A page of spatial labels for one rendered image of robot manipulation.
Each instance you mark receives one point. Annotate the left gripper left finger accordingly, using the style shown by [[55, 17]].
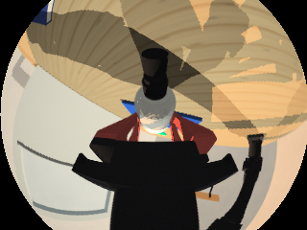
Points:
[[121, 129]]

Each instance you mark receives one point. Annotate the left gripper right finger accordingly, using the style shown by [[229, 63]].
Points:
[[205, 138]]

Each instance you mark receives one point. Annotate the blue flat rectangular pad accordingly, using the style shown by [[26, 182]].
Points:
[[130, 107]]

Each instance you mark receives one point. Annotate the dark blue book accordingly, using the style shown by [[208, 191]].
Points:
[[45, 15]]

